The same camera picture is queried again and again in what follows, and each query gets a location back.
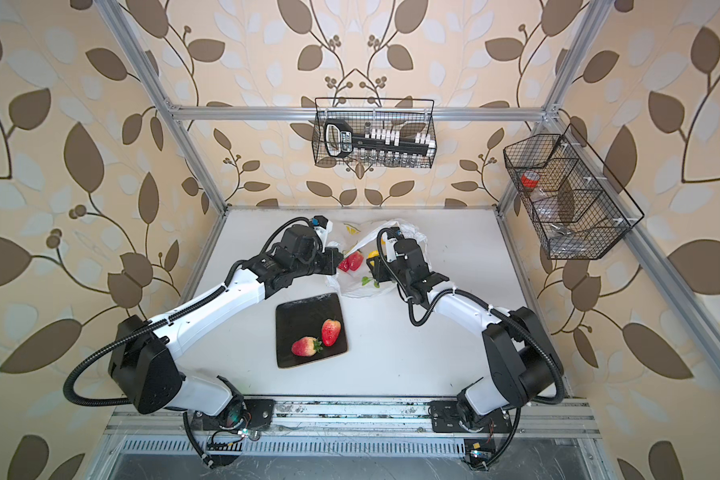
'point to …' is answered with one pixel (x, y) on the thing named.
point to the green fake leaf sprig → (365, 280)
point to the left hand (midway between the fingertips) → (346, 253)
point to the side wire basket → (578, 208)
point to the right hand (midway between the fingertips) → (375, 261)
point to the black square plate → (306, 318)
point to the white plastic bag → (361, 236)
